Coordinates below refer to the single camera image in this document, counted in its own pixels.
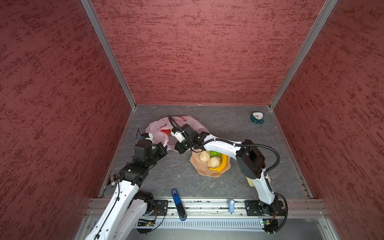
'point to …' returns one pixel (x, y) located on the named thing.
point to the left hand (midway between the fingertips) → (168, 148)
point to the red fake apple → (167, 131)
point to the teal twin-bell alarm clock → (257, 118)
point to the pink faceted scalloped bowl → (203, 168)
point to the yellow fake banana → (223, 164)
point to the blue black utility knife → (181, 211)
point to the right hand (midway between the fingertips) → (175, 150)
